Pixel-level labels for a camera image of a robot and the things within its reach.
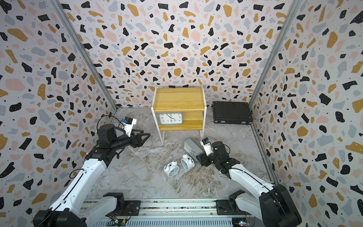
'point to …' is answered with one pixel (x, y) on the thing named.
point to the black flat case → (235, 112)
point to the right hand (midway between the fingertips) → (201, 154)
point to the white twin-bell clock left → (172, 169)
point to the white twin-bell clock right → (187, 162)
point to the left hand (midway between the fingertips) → (146, 133)
